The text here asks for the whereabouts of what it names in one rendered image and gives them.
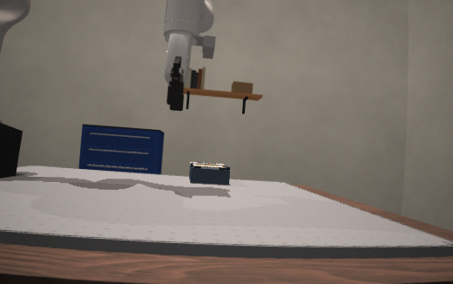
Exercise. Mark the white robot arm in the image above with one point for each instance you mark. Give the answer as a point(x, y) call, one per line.
point(182, 16)

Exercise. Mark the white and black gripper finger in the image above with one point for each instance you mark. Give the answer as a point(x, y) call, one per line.
point(175, 92)
point(178, 107)

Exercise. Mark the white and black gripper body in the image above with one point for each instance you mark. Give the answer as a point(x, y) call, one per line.
point(179, 46)

